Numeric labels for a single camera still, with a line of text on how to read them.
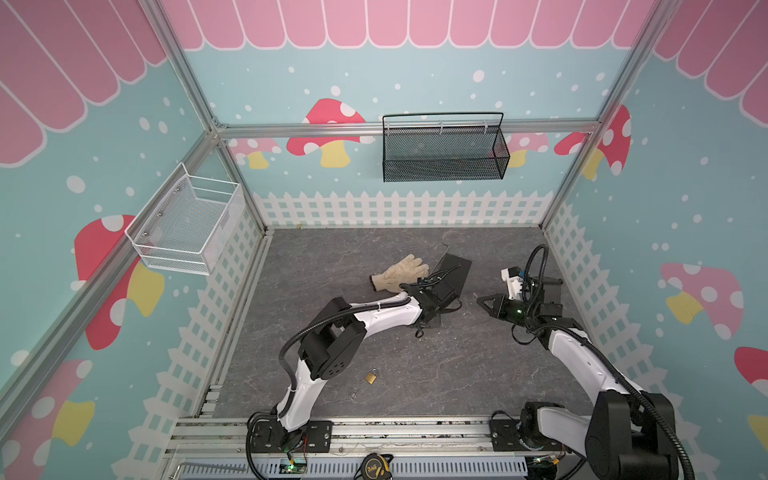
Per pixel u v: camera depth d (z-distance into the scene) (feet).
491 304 2.58
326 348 1.69
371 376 2.73
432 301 2.25
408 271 3.48
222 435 2.49
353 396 2.65
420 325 2.66
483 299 2.72
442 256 3.65
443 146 3.09
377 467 2.24
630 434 1.33
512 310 2.44
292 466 2.38
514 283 2.55
